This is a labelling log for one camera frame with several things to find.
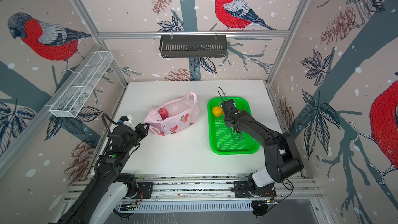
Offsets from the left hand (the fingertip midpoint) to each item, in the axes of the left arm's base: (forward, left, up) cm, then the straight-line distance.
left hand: (148, 123), depth 79 cm
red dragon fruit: (0, -49, -16) cm, 52 cm away
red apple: (+14, -3, -12) cm, 19 cm away
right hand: (+7, -48, -9) cm, 49 cm away
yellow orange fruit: (+15, -38, -11) cm, 42 cm away
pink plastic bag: (+4, -18, +3) cm, 19 cm away
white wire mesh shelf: (+14, +34, +14) cm, 40 cm away
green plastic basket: (-2, -40, -16) cm, 43 cm away
